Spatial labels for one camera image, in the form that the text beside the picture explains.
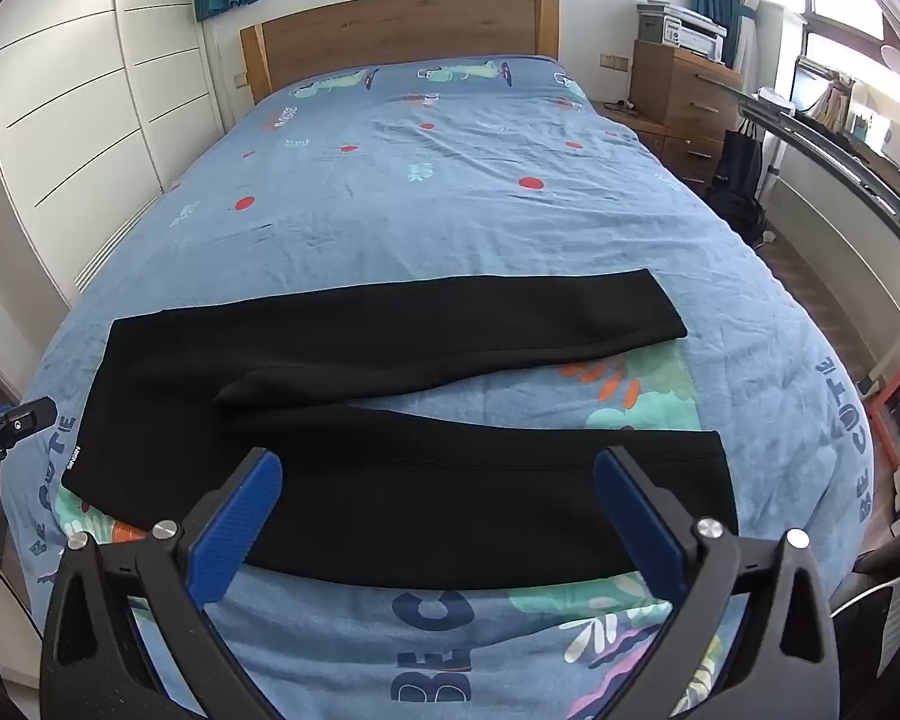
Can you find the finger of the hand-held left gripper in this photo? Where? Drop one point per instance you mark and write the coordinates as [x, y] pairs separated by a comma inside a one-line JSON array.
[[30, 416]]

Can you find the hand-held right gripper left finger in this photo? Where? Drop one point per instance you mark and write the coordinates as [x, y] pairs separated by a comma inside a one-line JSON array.
[[247, 510]]

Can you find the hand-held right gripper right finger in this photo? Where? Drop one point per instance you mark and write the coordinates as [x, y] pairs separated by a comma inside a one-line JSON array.
[[637, 510]]

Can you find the black pants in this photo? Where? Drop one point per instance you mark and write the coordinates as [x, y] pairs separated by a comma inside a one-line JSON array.
[[420, 495]]

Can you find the red metal rack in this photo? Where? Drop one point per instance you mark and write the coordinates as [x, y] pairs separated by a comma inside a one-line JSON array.
[[879, 420]]

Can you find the white wardrobe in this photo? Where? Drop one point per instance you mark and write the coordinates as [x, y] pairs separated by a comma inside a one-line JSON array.
[[82, 127]]

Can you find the black backpack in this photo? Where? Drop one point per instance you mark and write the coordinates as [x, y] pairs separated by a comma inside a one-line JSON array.
[[739, 214]]

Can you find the blue printed bed sheet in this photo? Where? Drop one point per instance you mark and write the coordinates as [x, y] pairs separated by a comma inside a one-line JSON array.
[[457, 202]]

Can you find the black tote bag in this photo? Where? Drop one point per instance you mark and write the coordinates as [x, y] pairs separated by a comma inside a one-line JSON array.
[[741, 161]]

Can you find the wooden nightstand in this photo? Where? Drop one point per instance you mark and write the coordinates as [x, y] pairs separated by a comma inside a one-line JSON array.
[[637, 127]]

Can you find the grey desk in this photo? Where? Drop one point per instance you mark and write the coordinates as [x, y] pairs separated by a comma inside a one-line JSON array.
[[832, 146]]

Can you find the wooden dresser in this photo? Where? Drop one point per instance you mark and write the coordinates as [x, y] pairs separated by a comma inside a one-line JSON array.
[[682, 97]]

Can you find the white printer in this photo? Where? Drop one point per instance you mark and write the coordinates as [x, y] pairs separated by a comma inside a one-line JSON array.
[[682, 26]]

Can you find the wooden headboard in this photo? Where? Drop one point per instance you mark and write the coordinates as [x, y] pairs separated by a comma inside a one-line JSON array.
[[397, 30]]

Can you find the round white lamp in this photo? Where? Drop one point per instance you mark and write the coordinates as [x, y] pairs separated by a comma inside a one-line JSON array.
[[896, 61]]

